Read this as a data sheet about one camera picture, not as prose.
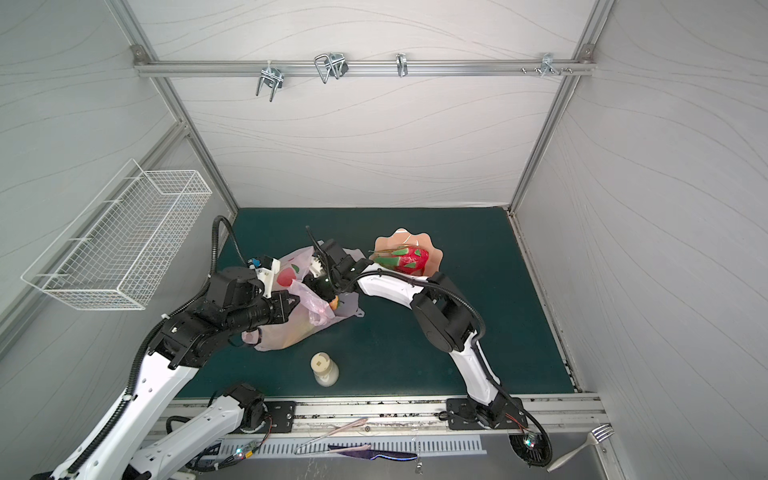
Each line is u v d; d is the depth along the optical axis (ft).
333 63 2.50
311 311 2.27
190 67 2.69
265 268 2.00
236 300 1.66
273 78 2.61
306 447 2.31
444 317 1.73
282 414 2.42
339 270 2.31
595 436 2.32
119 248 2.25
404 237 3.49
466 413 2.41
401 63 2.45
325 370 2.36
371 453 2.27
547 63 2.51
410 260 3.12
